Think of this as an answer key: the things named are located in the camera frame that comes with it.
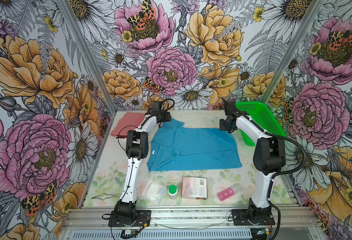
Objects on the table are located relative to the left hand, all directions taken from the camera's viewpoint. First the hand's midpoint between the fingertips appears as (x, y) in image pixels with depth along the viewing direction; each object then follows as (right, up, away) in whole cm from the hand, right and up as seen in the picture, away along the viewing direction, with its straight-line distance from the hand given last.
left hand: (167, 119), depth 113 cm
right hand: (+39, -7, -16) cm, 42 cm away
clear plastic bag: (-4, -40, -31) cm, 51 cm away
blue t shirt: (+6, -19, -14) cm, 24 cm away
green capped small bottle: (+6, -36, -39) cm, 53 cm away
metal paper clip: (-31, -42, -32) cm, 61 cm away
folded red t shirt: (-26, -2, -5) cm, 27 cm away
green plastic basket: (+71, +3, +3) cm, 71 cm away
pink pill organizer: (+34, -41, -33) cm, 62 cm away
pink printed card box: (+18, -37, -34) cm, 53 cm away
